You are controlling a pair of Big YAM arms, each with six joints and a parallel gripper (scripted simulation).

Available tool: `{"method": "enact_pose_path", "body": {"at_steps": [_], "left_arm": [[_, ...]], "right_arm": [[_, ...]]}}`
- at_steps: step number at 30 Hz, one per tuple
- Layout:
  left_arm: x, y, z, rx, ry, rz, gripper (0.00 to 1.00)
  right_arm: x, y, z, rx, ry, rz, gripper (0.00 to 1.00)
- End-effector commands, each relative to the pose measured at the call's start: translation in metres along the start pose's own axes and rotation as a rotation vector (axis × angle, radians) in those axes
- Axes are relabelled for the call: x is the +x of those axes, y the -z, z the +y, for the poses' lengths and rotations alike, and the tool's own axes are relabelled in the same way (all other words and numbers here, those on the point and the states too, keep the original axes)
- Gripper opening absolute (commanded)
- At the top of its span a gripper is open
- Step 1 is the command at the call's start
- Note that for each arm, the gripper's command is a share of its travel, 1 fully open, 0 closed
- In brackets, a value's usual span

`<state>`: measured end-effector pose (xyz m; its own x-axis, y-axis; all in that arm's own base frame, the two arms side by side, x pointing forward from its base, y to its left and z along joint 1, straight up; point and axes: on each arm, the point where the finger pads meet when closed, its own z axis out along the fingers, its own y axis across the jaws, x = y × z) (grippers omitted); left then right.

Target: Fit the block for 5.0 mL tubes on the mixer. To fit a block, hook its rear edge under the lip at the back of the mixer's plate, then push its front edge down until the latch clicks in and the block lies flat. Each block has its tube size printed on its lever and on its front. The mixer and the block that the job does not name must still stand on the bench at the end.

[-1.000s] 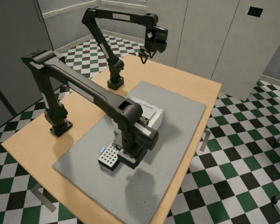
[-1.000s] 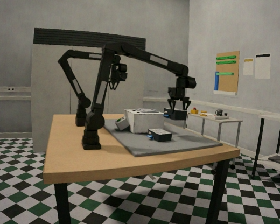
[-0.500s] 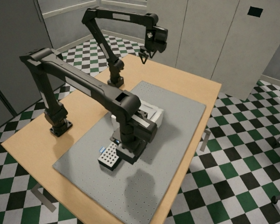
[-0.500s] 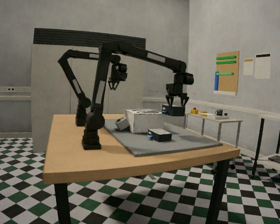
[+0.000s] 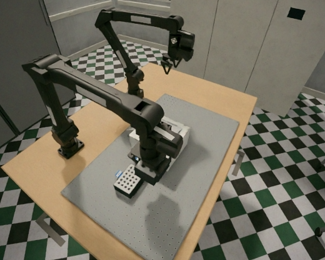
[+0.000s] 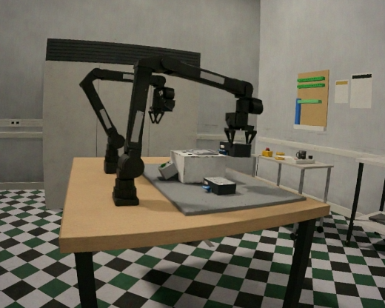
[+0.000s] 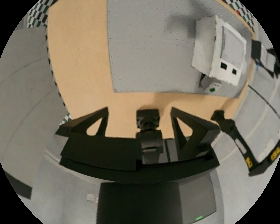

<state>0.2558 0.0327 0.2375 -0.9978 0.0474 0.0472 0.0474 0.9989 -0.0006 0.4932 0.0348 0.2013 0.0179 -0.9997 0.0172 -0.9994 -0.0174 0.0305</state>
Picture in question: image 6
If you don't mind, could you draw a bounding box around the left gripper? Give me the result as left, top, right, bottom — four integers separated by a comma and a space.
148, 97, 165, 124

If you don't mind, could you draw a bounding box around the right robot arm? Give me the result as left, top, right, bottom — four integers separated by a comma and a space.
112, 56, 264, 205

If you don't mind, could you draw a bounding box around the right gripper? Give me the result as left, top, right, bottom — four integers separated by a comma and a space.
224, 112, 257, 147

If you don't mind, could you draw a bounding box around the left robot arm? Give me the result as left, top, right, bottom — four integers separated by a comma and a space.
79, 67, 175, 166

